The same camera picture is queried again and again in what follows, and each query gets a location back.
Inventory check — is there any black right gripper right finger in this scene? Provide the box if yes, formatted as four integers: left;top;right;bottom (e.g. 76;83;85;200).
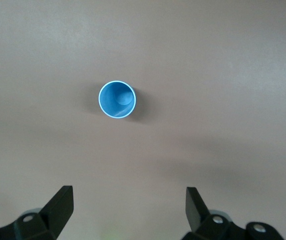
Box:
182;186;284;240

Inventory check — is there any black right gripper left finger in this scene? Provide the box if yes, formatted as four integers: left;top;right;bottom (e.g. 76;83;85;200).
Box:
0;185;74;240

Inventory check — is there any blue plastic cup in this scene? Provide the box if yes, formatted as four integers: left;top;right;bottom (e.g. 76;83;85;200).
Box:
98;80;137;119

